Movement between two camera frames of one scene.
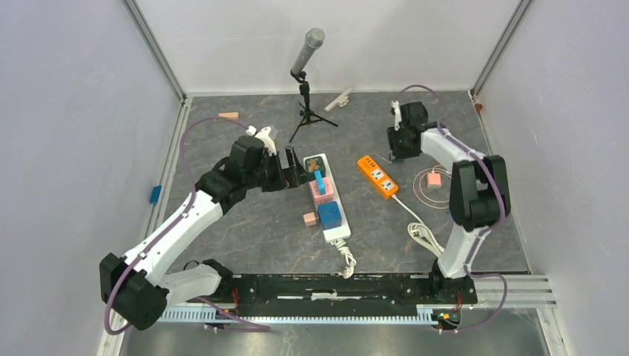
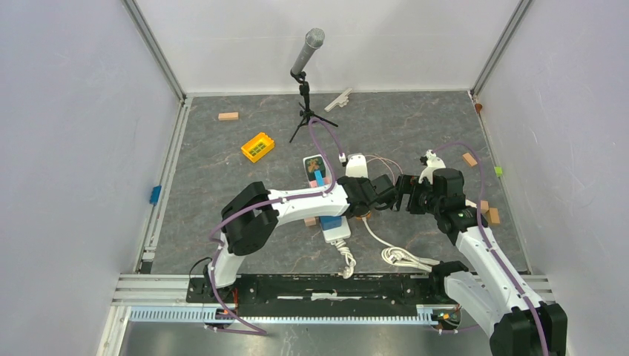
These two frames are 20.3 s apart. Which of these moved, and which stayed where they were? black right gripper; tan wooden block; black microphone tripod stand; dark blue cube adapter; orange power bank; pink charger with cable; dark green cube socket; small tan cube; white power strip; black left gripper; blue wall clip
Moved: black left gripper; pink charger with cable; orange power bank; black right gripper
Stayed: tan wooden block; white power strip; blue wall clip; dark blue cube adapter; dark green cube socket; small tan cube; black microphone tripod stand
